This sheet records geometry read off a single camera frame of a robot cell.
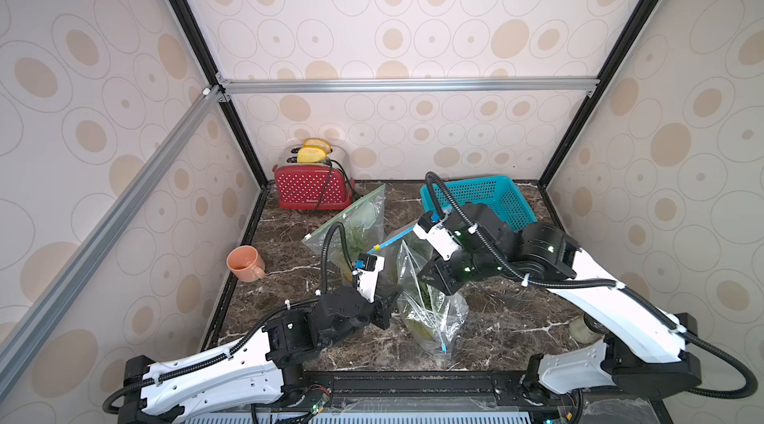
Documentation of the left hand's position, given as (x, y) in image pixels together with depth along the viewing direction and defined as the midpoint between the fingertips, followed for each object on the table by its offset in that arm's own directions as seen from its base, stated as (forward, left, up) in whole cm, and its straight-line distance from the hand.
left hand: (410, 295), depth 63 cm
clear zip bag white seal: (-1, -10, -4) cm, 11 cm away
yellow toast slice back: (+59, +30, -6) cm, 67 cm away
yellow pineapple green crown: (-4, -3, -4) cm, 7 cm away
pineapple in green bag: (+17, +13, -6) cm, 23 cm away
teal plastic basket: (+49, -37, -19) cm, 64 cm away
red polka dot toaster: (+45, +36, -14) cm, 59 cm away
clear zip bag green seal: (+20, +12, -2) cm, 23 cm away
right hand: (0, -1, +6) cm, 6 cm away
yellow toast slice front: (+53, +32, -6) cm, 62 cm away
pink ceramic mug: (+17, +47, -18) cm, 53 cm away
